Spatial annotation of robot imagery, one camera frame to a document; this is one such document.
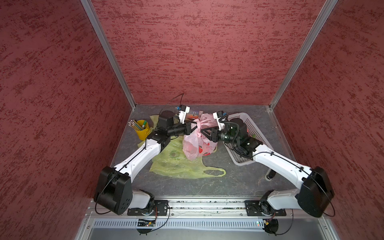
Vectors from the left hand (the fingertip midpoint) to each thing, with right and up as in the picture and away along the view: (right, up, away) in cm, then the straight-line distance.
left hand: (198, 126), depth 77 cm
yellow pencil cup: (-38, -1, +19) cm, 42 cm away
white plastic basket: (+37, -4, +21) cm, 42 cm away
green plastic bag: (-16, -22, +11) cm, 29 cm away
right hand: (+2, -4, -2) cm, 4 cm away
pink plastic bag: (0, -9, -1) cm, 9 cm away
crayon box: (-2, +7, +37) cm, 38 cm away
